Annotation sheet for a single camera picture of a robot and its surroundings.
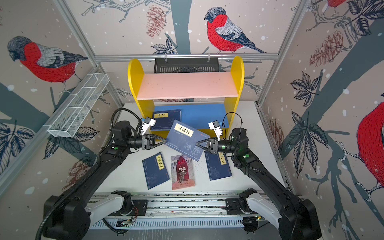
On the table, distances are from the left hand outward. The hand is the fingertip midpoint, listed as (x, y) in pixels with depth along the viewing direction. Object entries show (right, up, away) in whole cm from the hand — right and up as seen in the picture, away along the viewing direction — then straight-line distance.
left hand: (163, 143), depth 66 cm
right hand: (+15, -2, 0) cm, 15 cm away
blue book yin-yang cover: (-5, +11, +25) cm, 28 cm away
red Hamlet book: (+7, -20, +19) cm, 29 cm away
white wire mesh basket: (-48, +9, +4) cm, 49 cm away
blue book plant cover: (+9, +2, +1) cm, 10 cm away
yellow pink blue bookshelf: (+24, +27, +59) cm, 69 cm away
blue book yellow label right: (+28, -17, +21) cm, 39 cm away
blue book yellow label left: (-9, -20, +19) cm, 29 cm away
